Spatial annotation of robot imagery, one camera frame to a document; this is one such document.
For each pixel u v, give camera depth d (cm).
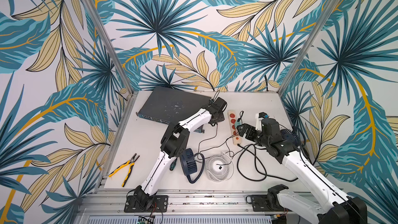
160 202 73
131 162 85
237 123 95
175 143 61
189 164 74
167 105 106
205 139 95
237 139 93
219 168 78
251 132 71
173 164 82
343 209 40
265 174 81
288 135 90
